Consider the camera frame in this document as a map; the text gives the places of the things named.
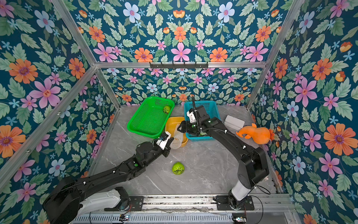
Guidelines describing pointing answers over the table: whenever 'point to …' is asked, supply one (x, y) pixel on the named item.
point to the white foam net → (176, 142)
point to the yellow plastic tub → (171, 122)
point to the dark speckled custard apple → (166, 109)
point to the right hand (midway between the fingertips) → (185, 126)
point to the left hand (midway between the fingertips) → (173, 137)
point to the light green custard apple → (178, 168)
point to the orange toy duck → (258, 135)
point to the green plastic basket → (151, 118)
